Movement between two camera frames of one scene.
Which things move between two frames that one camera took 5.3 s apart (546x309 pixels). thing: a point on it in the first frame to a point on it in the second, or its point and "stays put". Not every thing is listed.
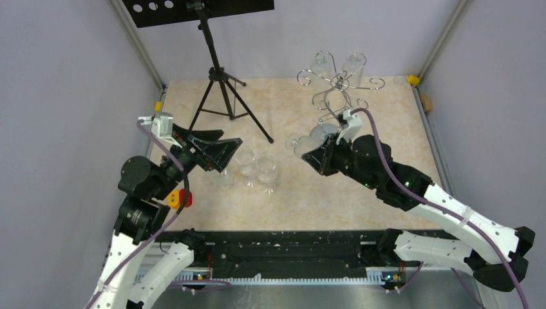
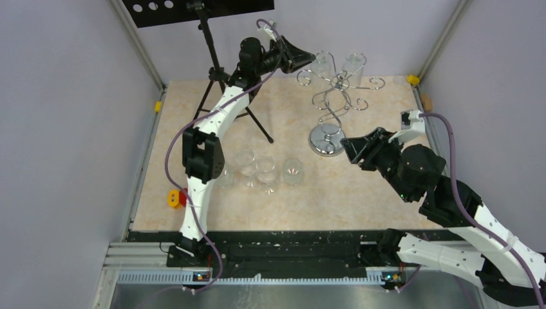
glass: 302,144 to 293,171
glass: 320,70 stays put
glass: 354,69 stays put
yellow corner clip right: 413,80 stays put
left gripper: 217,153 to 291,58
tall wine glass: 267,173 stays put
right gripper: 321,158 to 355,147
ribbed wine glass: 224,179 stays put
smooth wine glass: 248,165 stays put
